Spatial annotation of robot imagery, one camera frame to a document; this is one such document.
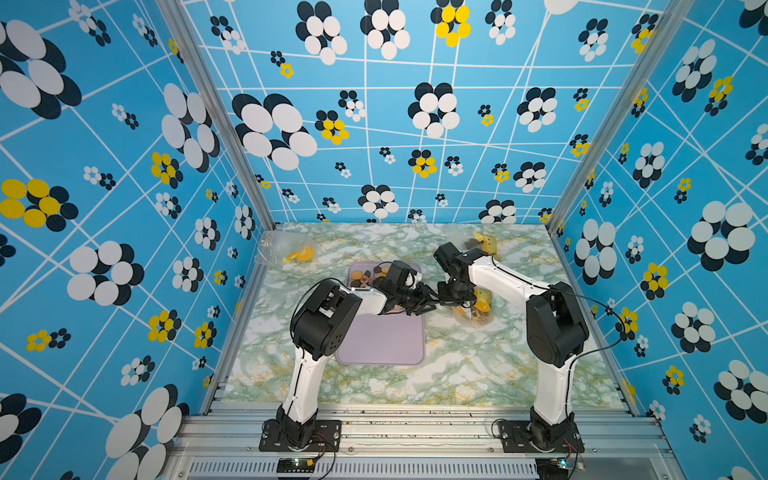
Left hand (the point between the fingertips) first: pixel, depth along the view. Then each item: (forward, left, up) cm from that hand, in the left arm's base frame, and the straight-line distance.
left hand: (445, 301), depth 92 cm
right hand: (+1, -2, -2) cm, 3 cm away
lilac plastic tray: (-11, +17, -5) cm, 20 cm away
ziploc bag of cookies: (-2, -11, -4) cm, 12 cm away
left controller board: (-41, +40, -9) cm, 58 cm away
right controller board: (-42, -21, -6) cm, 47 cm away
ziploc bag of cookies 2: (+24, -18, -1) cm, 30 cm away
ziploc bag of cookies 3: (+26, +57, -5) cm, 63 cm away
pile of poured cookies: (+11, +27, -4) cm, 29 cm away
